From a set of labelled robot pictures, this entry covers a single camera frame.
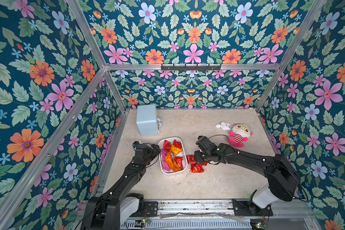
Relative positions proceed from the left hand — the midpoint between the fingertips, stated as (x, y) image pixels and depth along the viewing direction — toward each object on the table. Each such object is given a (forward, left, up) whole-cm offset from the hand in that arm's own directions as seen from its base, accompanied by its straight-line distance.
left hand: (157, 148), depth 88 cm
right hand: (-7, -24, -1) cm, 25 cm away
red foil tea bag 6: (-11, -26, -5) cm, 28 cm away
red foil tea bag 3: (-8, -13, -3) cm, 16 cm away
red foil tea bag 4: (-13, -22, -6) cm, 26 cm away
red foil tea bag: (+3, -6, -3) cm, 8 cm away
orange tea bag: (-7, -8, -3) cm, 11 cm away
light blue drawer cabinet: (+16, +5, +9) cm, 19 cm away
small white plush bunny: (+17, -48, -4) cm, 51 cm away
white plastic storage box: (-5, -10, -4) cm, 12 cm away
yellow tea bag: (-1, -11, -3) cm, 12 cm away
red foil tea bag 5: (-7, -21, -5) cm, 23 cm away
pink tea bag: (-10, -5, -3) cm, 11 cm away
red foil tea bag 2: (+3, -13, -1) cm, 13 cm away
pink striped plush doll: (+7, -56, -1) cm, 56 cm away
